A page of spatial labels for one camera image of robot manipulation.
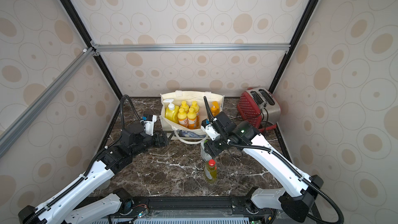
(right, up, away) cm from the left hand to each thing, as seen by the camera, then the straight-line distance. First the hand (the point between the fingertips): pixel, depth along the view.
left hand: (172, 132), depth 71 cm
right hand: (+19, -6, 0) cm, 20 cm away
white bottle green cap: (+15, -14, +10) cm, 23 cm away
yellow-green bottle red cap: (+18, -17, -1) cm, 24 cm away
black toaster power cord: (+51, +6, +17) cm, 54 cm away
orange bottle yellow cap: (+4, +13, +16) cm, 21 cm away
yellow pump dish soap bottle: (-4, +10, +14) cm, 17 cm away
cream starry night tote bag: (-1, 0, +3) cm, 3 cm away
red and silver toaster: (+47, +13, +19) cm, 52 cm away
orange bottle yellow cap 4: (+8, +5, +14) cm, 17 cm away
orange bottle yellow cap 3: (+3, +7, +14) cm, 15 cm away
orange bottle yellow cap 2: (+10, +11, +16) cm, 22 cm away
